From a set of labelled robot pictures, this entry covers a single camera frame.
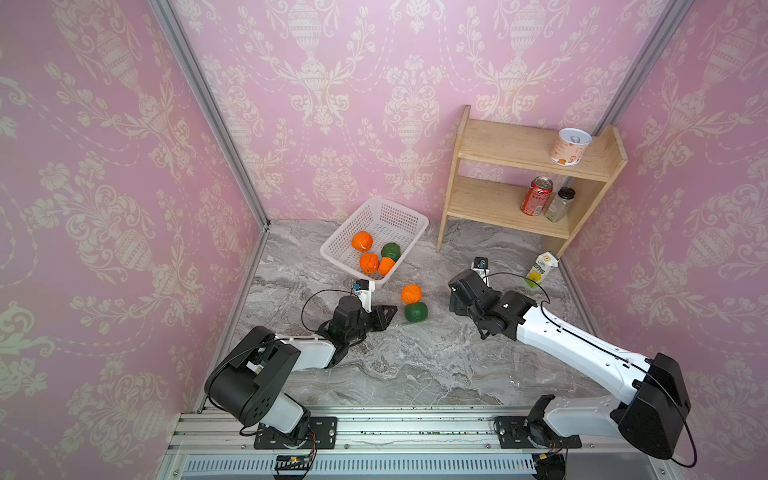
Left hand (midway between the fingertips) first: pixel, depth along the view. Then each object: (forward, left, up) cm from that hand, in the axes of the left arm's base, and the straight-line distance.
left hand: (397, 312), depth 87 cm
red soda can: (+27, -40, +22) cm, 53 cm away
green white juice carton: (+15, -46, +3) cm, 48 cm away
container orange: (+18, +4, -2) cm, 19 cm away
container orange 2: (+7, -4, -1) cm, 8 cm away
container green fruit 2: (+1, -6, -2) cm, 6 cm away
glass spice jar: (+24, -47, +21) cm, 57 cm away
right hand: (+1, -19, +8) cm, 21 cm away
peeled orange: (+28, +12, -1) cm, 31 cm away
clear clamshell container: (+9, -10, -6) cm, 15 cm away
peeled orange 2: (+19, +9, -1) cm, 21 cm away
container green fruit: (+26, +2, -3) cm, 26 cm away
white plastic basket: (+42, +4, -5) cm, 43 cm away
